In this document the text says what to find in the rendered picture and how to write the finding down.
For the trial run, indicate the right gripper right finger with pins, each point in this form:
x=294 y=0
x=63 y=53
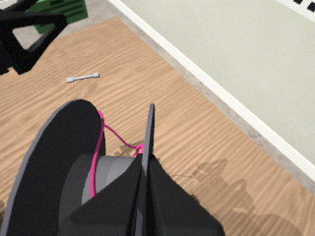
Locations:
x=171 y=211

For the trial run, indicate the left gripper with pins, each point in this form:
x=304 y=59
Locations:
x=12 y=53

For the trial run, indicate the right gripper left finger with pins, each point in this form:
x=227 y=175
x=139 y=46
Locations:
x=112 y=211

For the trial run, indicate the thin magenta cable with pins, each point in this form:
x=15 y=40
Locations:
x=92 y=183

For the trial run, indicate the black cable reel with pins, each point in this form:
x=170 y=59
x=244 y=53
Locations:
x=54 y=177

